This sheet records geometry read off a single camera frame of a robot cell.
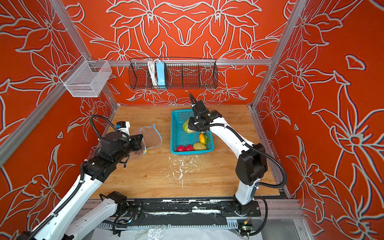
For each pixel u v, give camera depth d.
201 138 0.95
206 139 0.92
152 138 0.84
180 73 0.97
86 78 0.92
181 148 0.90
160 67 0.89
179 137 1.00
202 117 0.61
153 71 0.89
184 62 0.92
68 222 0.42
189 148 0.90
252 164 0.45
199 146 0.92
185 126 0.86
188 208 0.74
